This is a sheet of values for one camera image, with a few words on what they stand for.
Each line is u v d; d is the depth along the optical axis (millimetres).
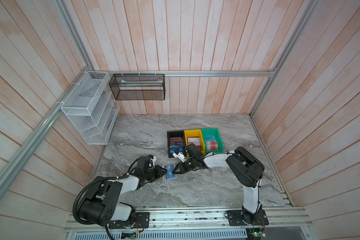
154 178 801
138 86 1040
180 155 861
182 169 802
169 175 880
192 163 786
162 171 880
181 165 817
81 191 410
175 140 1011
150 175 781
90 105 760
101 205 429
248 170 527
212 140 1038
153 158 862
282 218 748
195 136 1050
